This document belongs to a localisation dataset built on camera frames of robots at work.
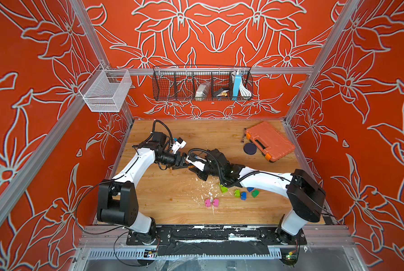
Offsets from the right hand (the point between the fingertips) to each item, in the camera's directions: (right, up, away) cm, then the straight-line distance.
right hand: (188, 165), depth 79 cm
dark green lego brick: (+34, -15, +5) cm, 37 cm away
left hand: (+1, +1, 0) cm, 1 cm away
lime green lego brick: (+18, -13, +6) cm, 23 cm away
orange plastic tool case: (+50, +10, +21) cm, 55 cm away
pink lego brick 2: (+14, -19, +2) cm, 23 cm away
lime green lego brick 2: (+25, -15, +5) cm, 30 cm away
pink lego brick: (+10, -19, +2) cm, 21 cm away
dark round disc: (+37, +6, +24) cm, 45 cm away
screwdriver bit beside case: (+34, +11, +29) cm, 46 cm away
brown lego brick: (+2, +1, -8) cm, 8 cm away
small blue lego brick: (+28, -16, +4) cm, 32 cm away
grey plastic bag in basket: (+8, +41, +14) cm, 44 cm away
